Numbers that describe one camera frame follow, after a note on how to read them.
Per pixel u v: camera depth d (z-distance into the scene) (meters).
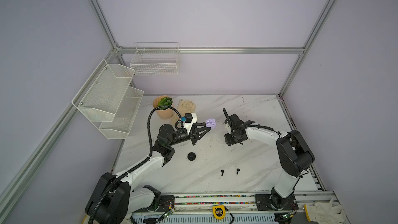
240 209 0.73
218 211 0.70
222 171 0.84
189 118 0.60
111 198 0.40
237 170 0.84
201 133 0.69
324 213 0.70
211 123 0.68
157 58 0.96
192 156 0.88
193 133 0.64
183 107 1.13
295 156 0.48
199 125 0.68
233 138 0.82
